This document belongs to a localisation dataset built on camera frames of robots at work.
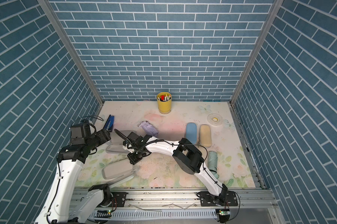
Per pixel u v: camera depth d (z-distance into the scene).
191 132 1.02
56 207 0.39
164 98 1.06
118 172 0.79
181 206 0.73
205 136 0.97
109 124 1.03
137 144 0.69
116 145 0.95
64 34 0.81
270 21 0.76
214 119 1.10
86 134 0.56
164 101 1.07
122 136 0.69
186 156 0.55
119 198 0.74
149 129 1.00
